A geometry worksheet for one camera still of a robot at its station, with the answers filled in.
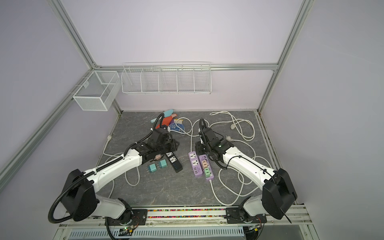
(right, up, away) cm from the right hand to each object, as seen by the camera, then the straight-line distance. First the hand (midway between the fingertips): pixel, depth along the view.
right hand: (198, 147), depth 83 cm
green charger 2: (+5, -13, -2) cm, 14 cm away
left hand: (-11, +1, 0) cm, 11 cm away
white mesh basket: (-66, +34, +13) cm, 75 cm away
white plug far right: (+25, +11, +26) cm, 38 cm away
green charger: (-22, -11, +7) cm, 25 cm away
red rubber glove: (-25, +16, +34) cm, 45 cm away
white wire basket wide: (-22, +45, +19) cm, 53 cm away
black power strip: (-15, -10, +8) cm, 20 cm away
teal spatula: (-25, +21, +33) cm, 47 cm away
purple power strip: (-1, -13, +5) cm, 13 cm away
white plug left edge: (-66, +3, +25) cm, 70 cm away
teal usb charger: (-28, -13, +5) cm, 31 cm away
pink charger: (+4, -10, +2) cm, 11 cm away
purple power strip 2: (+3, -7, +9) cm, 12 cm away
